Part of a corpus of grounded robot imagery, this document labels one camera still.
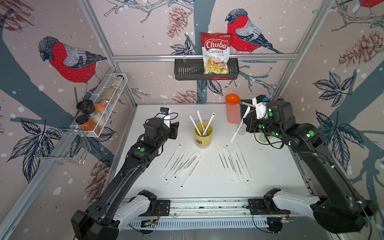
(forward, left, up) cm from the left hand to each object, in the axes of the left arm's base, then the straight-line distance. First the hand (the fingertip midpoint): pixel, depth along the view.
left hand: (176, 119), depth 73 cm
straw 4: (-11, -3, -29) cm, 31 cm away
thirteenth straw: (-5, -30, +2) cm, 31 cm away
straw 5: (-18, 0, -30) cm, 35 cm away
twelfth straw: (-14, -35, -30) cm, 48 cm away
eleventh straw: (-11, -40, -30) cm, 51 cm away
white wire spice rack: (-9, +34, +4) cm, 36 cm away
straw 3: (-13, +1, -30) cm, 32 cm away
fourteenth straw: (-16, -7, -30) cm, 34 cm away
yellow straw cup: (-1, -14, -21) cm, 25 cm away
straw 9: (-10, -33, -30) cm, 46 cm away
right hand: (-4, -31, +6) cm, 31 cm away
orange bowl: (+41, -39, -26) cm, 62 cm away
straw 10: (-12, -36, -30) cm, 48 cm away
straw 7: (-12, -29, -30) cm, 44 cm away
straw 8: (-11, -31, -30) cm, 45 cm away
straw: (-9, +7, -30) cm, 32 cm away
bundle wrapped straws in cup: (+6, -15, -18) cm, 24 cm away
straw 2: (-11, +3, -30) cm, 32 cm away
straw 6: (-9, -26, -30) cm, 41 cm away
